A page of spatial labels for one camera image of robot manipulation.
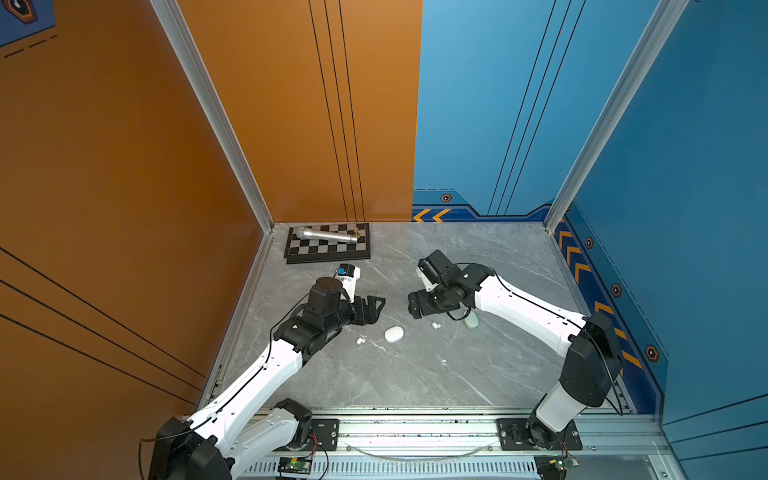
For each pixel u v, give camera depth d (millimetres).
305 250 1085
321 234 1098
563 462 698
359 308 681
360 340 891
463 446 725
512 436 725
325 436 733
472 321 909
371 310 696
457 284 586
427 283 725
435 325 915
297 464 718
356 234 1094
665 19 699
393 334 889
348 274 696
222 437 400
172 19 698
